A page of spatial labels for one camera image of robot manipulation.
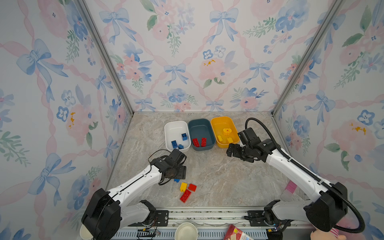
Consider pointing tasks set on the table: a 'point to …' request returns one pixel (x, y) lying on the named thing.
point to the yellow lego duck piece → (227, 131)
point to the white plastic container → (177, 135)
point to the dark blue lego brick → (174, 144)
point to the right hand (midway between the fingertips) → (232, 152)
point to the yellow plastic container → (218, 123)
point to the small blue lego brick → (180, 146)
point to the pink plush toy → (333, 234)
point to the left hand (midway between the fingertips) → (180, 171)
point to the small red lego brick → (192, 187)
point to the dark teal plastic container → (199, 128)
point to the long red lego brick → (184, 197)
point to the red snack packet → (234, 233)
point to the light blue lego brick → (177, 180)
